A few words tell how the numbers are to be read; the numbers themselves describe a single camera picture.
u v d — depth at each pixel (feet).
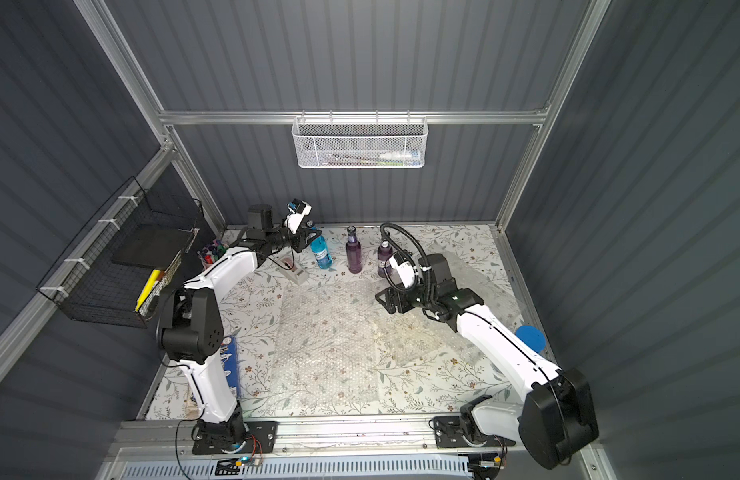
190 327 1.69
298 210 2.64
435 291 2.01
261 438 2.41
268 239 2.49
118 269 2.38
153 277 2.40
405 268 2.35
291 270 3.36
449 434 2.42
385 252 3.13
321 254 3.16
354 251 3.19
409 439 2.42
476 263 3.55
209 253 3.14
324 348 2.91
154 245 2.53
